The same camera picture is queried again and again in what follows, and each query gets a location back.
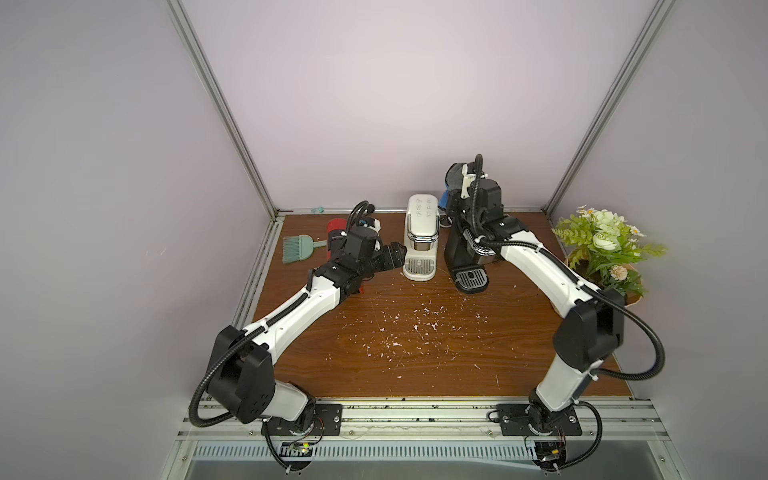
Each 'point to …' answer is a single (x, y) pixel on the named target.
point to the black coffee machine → (465, 257)
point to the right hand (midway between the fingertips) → (450, 188)
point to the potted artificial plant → (606, 249)
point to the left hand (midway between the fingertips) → (402, 250)
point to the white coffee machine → (422, 231)
